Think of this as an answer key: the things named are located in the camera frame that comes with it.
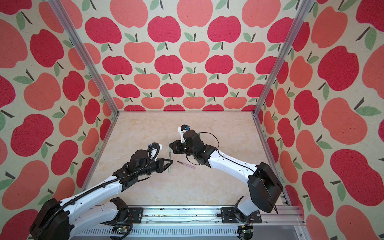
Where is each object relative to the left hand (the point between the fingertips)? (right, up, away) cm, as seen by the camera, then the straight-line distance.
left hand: (174, 163), depth 77 cm
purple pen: (+6, -4, +14) cm, 16 cm away
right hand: (-1, +10, +1) cm, 10 cm away
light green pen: (-2, -2, -1) cm, 3 cm away
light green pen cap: (-3, +8, +1) cm, 8 cm away
